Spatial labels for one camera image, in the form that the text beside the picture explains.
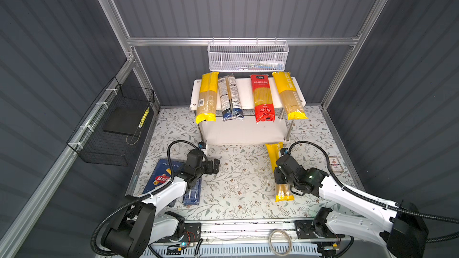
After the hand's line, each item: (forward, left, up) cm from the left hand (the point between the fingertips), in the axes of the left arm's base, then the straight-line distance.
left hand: (212, 161), depth 88 cm
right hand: (-7, -32, +3) cm, 32 cm away
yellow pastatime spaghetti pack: (-16, -31, +3) cm, 35 cm away
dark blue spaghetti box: (-7, +24, +1) cm, 25 cm away
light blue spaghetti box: (-16, +9, -4) cm, 19 cm away
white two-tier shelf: (+18, -18, +2) cm, 26 cm away
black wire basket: (+1, +41, +22) cm, 46 cm away
